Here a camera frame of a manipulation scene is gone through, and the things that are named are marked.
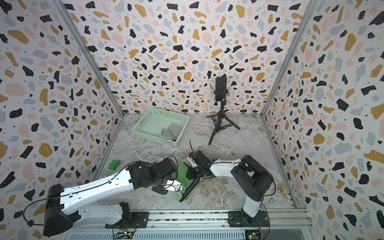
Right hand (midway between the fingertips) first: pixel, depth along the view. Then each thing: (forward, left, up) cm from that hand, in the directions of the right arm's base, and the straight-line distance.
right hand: (186, 176), depth 88 cm
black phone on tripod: (+41, -20, +32) cm, 55 cm away
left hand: (-7, +5, +12) cm, 15 cm away
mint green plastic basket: (+37, +18, 0) cm, 42 cm away
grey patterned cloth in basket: (+32, +13, +1) cm, 35 cm away
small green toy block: (+5, +44, +3) cm, 44 cm away
